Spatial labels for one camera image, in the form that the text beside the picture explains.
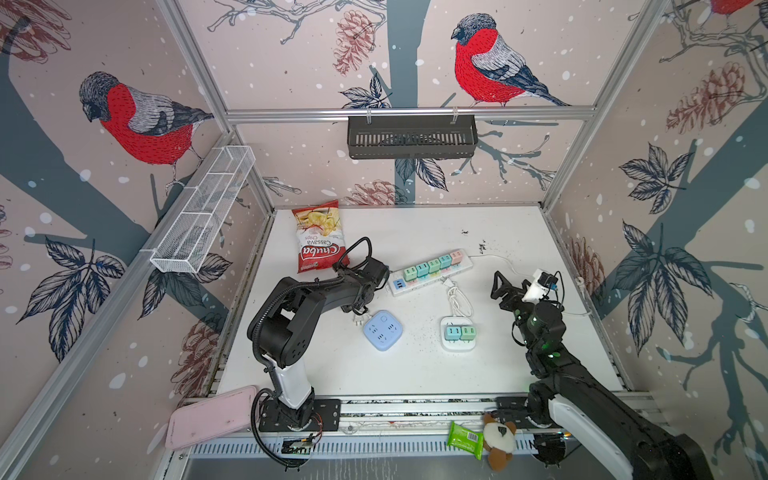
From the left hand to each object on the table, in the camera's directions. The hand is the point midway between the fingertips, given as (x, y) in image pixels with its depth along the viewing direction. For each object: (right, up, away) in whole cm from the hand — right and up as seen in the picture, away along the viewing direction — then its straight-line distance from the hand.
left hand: (357, 295), depth 95 cm
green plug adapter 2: (+32, -7, -15) cm, 36 cm away
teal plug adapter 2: (+28, -8, -14) cm, 33 cm away
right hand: (+44, +7, -14) cm, 47 cm away
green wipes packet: (+30, -29, -26) cm, 49 cm away
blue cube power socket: (+9, -8, -9) cm, 15 cm away
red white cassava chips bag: (-15, +18, +11) cm, 26 cm away
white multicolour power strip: (+13, +4, 0) cm, 13 cm away
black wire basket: (+19, +55, +9) cm, 58 cm away
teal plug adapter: (+29, +11, 0) cm, 31 cm away
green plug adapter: (+17, +7, -2) cm, 19 cm away
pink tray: (-33, -26, -22) cm, 48 cm away
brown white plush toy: (+37, -28, -27) cm, 54 cm away
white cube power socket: (+31, -12, -12) cm, 35 cm away
